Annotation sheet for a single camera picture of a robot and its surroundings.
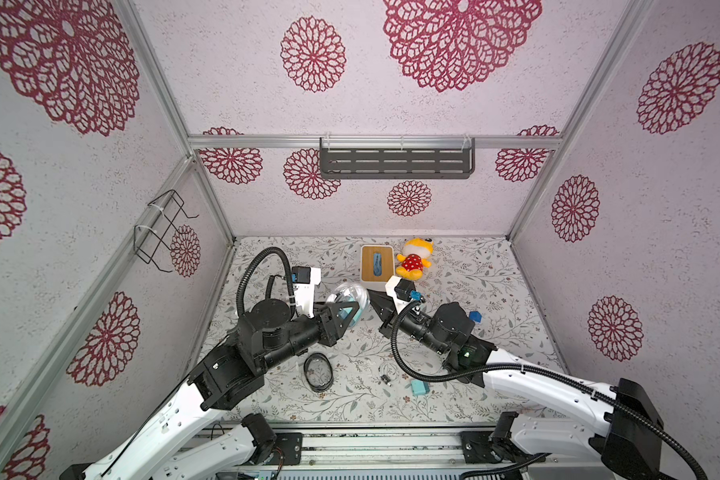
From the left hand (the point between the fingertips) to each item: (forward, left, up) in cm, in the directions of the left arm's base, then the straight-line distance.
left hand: (354, 312), depth 59 cm
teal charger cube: (-5, -17, -33) cm, 38 cm away
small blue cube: (+18, -39, -35) cm, 55 cm away
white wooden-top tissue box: (+39, -7, -33) cm, 52 cm away
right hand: (+7, -3, -1) cm, 7 cm away
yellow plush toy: (+41, -21, -32) cm, 56 cm away
